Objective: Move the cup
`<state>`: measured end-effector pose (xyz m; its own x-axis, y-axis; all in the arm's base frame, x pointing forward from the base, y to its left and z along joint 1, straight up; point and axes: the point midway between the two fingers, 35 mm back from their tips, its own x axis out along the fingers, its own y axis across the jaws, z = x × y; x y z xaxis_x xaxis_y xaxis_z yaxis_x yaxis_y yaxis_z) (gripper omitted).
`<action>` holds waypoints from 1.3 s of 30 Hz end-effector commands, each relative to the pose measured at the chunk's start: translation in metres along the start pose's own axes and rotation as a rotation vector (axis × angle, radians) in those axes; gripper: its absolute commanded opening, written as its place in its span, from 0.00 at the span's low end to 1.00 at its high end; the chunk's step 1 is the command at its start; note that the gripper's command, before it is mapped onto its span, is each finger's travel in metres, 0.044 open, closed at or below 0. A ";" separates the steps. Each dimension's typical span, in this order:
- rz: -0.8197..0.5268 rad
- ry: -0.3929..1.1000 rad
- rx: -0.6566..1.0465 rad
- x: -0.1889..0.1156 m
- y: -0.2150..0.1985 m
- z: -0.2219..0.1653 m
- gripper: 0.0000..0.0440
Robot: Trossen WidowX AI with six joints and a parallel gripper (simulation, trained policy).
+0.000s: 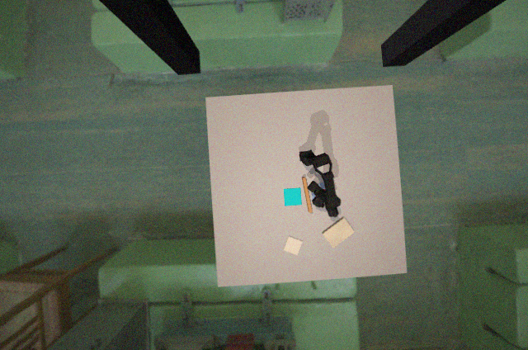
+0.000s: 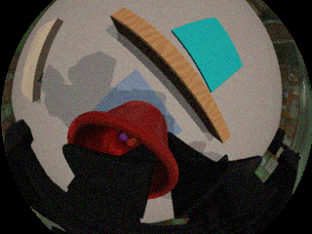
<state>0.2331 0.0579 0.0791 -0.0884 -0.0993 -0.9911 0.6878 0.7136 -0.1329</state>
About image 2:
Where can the red cup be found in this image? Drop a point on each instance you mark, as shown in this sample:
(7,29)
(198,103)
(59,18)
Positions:
(139,120)

